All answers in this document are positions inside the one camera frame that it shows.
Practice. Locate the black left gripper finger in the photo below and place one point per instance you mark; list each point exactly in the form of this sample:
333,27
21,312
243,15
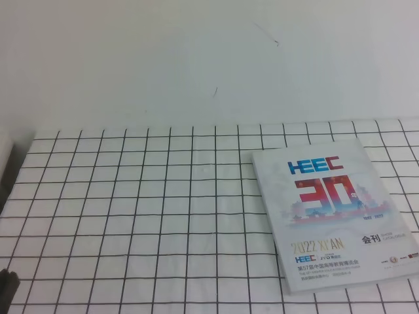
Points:
14,283

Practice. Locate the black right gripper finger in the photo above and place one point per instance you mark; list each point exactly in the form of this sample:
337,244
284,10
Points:
4,286

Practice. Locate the white black-grid tablecloth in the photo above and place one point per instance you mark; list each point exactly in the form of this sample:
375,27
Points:
170,220

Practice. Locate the white HEEC catalogue book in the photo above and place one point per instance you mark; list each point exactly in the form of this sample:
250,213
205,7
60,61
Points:
333,221

